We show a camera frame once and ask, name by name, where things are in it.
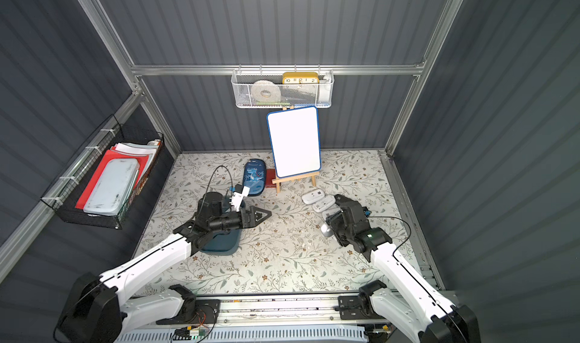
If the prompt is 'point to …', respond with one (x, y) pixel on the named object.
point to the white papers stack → (147, 149)
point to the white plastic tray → (112, 186)
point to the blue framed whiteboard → (295, 140)
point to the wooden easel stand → (290, 178)
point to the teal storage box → (228, 243)
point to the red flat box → (270, 174)
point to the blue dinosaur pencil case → (254, 177)
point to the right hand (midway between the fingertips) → (333, 220)
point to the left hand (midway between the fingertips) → (267, 217)
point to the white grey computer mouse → (328, 212)
